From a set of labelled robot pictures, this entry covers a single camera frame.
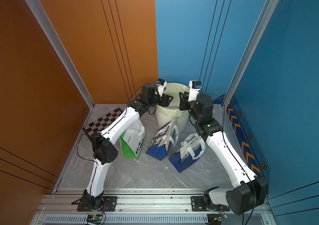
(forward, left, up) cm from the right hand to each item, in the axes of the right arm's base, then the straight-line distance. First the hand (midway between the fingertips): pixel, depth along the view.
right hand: (182, 92), depth 71 cm
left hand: (+10, +6, -9) cm, 15 cm away
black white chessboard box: (+6, +59, -36) cm, 69 cm away
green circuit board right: (-48, -20, -40) cm, 66 cm away
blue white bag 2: (-21, -5, -20) cm, 29 cm away
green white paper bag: (-12, +28, -26) cm, 40 cm away
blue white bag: (-13, +8, -20) cm, 25 cm away
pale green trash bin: (-1, +6, -11) cm, 13 cm away
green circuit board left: (-49, +44, -42) cm, 78 cm away
